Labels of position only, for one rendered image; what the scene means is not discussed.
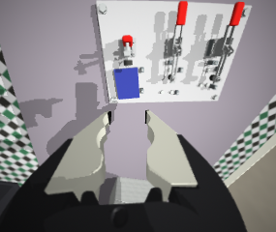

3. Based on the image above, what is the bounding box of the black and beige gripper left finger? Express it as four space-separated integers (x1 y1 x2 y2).
0 111 111 232

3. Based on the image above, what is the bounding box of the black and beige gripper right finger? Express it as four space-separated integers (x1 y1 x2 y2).
145 109 247 232

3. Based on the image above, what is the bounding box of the toggle clamp with red handle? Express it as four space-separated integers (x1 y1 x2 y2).
206 2 245 84
165 1 188 83

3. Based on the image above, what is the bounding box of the blue flat plate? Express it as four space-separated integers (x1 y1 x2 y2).
114 67 139 100

